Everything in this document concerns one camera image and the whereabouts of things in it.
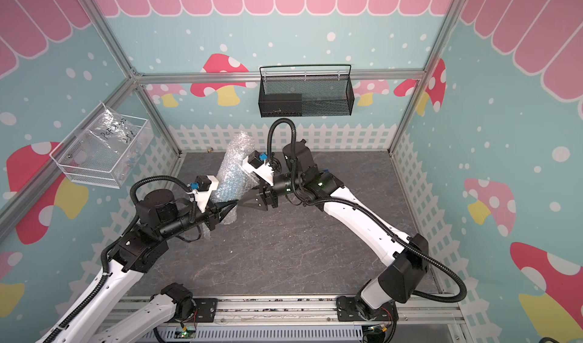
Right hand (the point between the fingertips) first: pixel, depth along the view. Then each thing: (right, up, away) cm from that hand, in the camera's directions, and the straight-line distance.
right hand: (243, 194), depth 62 cm
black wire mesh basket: (+18, +38, +30) cm, 52 cm away
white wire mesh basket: (-48, +13, +12) cm, 51 cm away
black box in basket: (+8, +33, +28) cm, 44 cm away
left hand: (-4, -2, +4) cm, 6 cm away
